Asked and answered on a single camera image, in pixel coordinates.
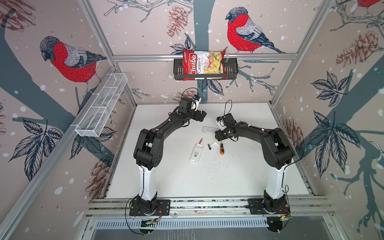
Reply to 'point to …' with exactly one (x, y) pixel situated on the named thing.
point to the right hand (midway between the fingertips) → (218, 137)
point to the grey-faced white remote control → (209, 129)
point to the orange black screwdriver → (222, 150)
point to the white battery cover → (214, 145)
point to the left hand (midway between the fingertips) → (200, 110)
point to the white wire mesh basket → (91, 123)
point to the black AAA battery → (209, 146)
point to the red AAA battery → (200, 141)
